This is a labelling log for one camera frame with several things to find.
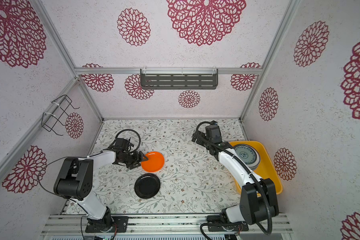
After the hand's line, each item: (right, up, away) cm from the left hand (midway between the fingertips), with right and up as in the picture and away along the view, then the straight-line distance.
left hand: (144, 163), depth 93 cm
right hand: (+34, +18, -8) cm, 39 cm away
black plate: (+4, -11, -10) cm, 15 cm away
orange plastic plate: (+7, 0, +1) cm, 7 cm away
